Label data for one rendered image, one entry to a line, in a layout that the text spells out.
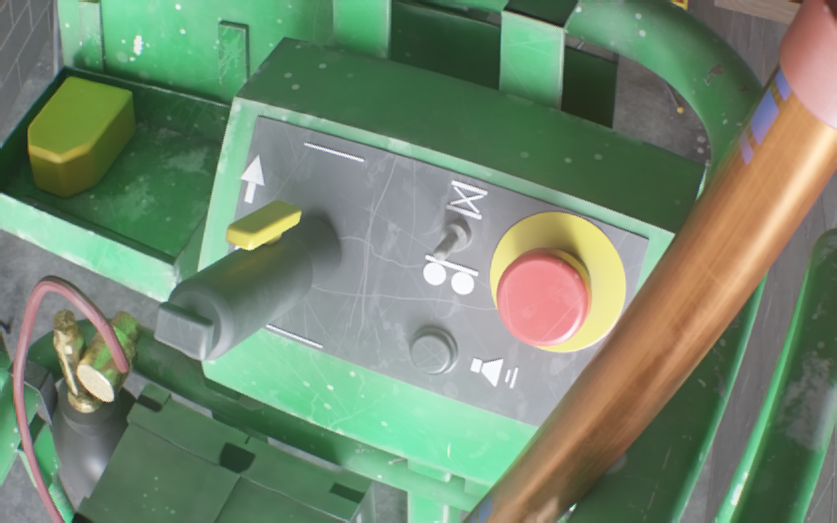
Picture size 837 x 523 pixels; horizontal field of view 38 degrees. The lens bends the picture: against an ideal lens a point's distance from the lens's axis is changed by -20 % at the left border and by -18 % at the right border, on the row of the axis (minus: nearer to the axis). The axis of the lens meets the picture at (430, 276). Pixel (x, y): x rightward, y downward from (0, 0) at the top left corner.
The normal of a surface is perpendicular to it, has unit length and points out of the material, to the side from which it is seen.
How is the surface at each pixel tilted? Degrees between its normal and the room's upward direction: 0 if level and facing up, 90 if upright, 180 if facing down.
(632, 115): 0
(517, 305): 58
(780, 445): 27
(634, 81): 0
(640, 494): 9
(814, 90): 85
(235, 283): 41
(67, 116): 0
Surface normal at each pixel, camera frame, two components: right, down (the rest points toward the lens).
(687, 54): -0.59, -0.18
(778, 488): -0.13, -0.68
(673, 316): -0.66, 0.51
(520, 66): -0.40, 0.70
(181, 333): -0.32, 0.25
